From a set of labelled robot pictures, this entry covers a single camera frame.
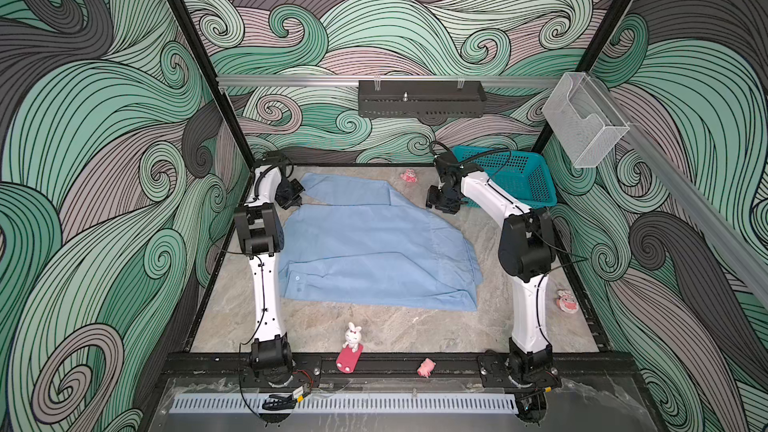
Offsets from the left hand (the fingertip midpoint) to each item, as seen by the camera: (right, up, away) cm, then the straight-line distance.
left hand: (302, 197), depth 108 cm
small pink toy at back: (+40, +8, +6) cm, 42 cm away
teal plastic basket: (+85, +9, +7) cm, 86 cm away
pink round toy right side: (+81, -28, -26) cm, 90 cm away
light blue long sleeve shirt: (+22, -14, -7) cm, 27 cm away
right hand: (+47, -2, -10) cm, 48 cm away
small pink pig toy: (+40, -42, -35) cm, 68 cm away
